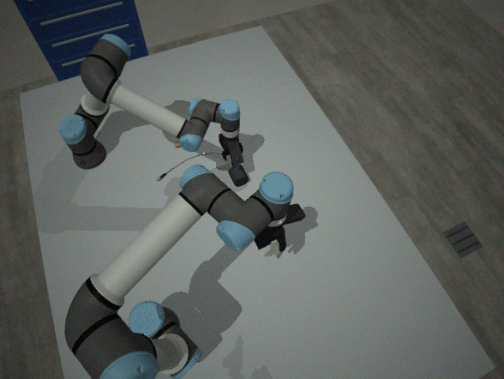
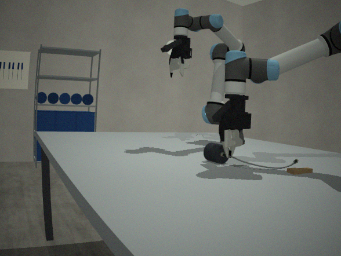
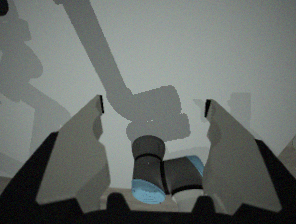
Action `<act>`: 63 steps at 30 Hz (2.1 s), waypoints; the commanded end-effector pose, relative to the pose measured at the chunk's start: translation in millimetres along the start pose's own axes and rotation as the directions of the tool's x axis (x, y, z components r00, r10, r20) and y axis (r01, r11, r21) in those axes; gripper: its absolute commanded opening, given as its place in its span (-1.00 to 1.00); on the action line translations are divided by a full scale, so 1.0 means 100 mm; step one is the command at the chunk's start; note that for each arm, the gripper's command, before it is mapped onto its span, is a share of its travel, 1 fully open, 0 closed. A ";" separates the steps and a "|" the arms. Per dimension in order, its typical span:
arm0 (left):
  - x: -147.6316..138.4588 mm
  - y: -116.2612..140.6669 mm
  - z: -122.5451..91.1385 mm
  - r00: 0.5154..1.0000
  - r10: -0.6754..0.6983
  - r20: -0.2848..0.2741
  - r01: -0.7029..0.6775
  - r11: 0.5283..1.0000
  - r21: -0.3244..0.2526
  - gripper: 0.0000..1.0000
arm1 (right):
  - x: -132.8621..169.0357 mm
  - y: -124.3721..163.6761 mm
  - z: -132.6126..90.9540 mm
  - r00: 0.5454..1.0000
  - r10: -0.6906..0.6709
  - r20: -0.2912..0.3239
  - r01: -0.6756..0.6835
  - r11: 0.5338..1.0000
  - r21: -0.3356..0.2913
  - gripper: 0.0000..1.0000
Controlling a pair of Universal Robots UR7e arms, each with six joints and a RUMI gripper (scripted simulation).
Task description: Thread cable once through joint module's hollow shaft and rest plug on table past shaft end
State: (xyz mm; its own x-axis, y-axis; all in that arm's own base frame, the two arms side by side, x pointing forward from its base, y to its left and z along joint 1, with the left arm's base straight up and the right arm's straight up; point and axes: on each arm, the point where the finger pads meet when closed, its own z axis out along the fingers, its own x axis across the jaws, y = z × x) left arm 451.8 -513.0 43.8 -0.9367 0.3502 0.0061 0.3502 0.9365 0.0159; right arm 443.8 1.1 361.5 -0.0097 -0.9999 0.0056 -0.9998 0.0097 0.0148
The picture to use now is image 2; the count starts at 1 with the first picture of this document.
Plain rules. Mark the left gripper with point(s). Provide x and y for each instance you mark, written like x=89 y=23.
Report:
x=233 y=118

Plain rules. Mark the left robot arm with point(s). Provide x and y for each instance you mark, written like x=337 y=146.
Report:
x=238 y=67

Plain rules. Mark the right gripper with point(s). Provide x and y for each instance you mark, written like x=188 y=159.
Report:
x=181 y=53

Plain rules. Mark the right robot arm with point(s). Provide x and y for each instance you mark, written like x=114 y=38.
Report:
x=182 y=23

